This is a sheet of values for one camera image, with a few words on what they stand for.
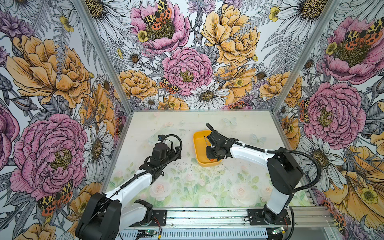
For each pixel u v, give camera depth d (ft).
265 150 1.70
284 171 1.55
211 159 2.86
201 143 3.22
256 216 2.44
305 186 1.58
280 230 2.34
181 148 2.67
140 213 2.07
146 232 2.33
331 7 2.35
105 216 1.33
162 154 2.17
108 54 2.98
